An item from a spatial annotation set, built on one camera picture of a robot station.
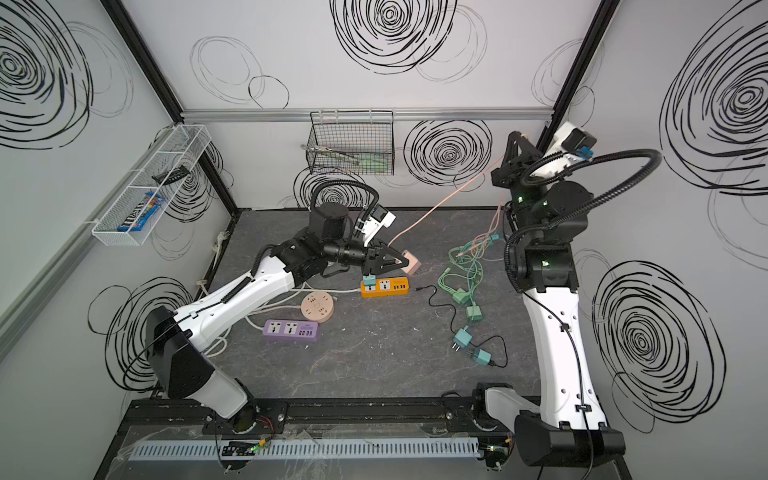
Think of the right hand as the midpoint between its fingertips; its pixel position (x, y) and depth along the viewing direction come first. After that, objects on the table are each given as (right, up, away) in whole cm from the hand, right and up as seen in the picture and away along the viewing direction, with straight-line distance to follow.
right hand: (517, 131), depth 52 cm
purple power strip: (-51, -46, +34) cm, 77 cm away
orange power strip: (-20, -35, +44) cm, 60 cm away
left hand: (-19, -25, +13) cm, 33 cm away
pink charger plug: (-17, -25, +13) cm, 33 cm away
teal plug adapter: (+3, -52, +29) cm, 59 cm away
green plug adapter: (+2, -41, +35) cm, 54 cm away
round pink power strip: (-45, -40, +39) cm, 72 cm away
